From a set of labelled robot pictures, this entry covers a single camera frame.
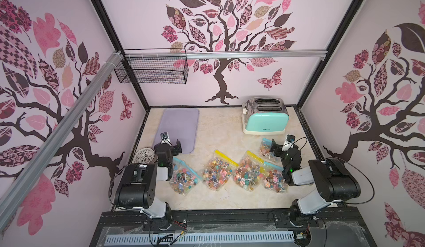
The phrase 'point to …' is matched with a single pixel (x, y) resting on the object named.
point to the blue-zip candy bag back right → (265, 149)
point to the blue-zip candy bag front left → (184, 180)
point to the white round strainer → (144, 155)
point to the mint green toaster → (265, 116)
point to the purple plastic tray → (181, 124)
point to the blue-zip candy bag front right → (273, 179)
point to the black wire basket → (153, 66)
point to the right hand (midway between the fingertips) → (282, 139)
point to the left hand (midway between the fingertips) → (170, 143)
